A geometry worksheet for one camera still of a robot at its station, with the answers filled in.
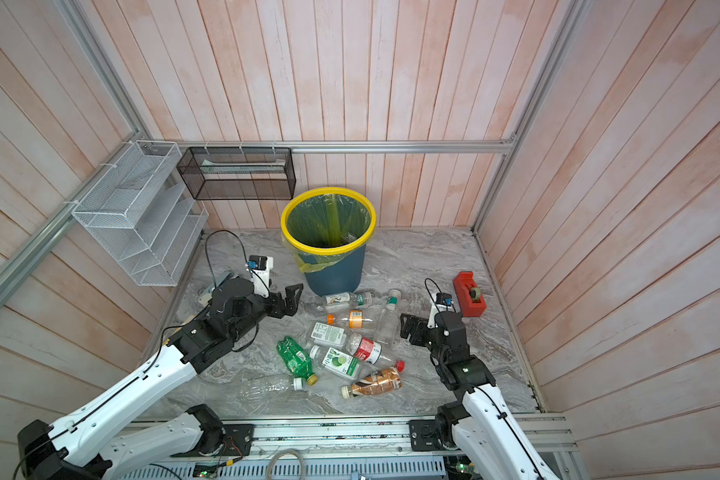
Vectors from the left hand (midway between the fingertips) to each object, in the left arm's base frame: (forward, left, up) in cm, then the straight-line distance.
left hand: (287, 290), depth 74 cm
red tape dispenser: (+10, -54, -18) cm, 58 cm away
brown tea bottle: (-17, -23, -19) cm, 34 cm away
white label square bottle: (-3, -9, -21) cm, 23 cm away
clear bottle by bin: (+9, -15, -19) cm, 26 cm away
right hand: (-1, -34, -12) cm, 36 cm away
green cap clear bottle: (0, -28, -24) cm, 36 cm away
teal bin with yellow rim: (+18, -13, -20) cm, 30 cm away
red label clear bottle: (-9, -22, -17) cm, 29 cm away
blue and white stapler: (+10, +32, -20) cm, 39 cm away
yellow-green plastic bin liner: (+32, -7, -6) cm, 33 cm away
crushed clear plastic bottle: (-19, +8, -18) cm, 27 cm away
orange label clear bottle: (+2, -17, -19) cm, 26 cm away
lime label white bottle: (-10, -12, -21) cm, 26 cm away
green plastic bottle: (-10, -1, -21) cm, 23 cm away
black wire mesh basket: (+50, +25, 0) cm, 56 cm away
